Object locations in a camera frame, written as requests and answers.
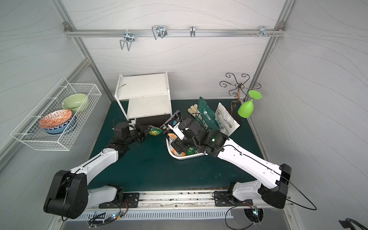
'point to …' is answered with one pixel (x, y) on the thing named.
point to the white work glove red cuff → (193, 109)
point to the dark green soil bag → (206, 116)
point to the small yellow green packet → (155, 131)
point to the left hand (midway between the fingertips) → (153, 126)
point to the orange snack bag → (172, 137)
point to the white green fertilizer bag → (227, 122)
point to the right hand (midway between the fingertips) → (178, 135)
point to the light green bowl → (74, 102)
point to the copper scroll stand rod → (238, 86)
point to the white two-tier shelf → (148, 95)
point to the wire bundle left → (98, 219)
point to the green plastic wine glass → (246, 109)
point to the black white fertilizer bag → (176, 119)
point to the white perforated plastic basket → (180, 157)
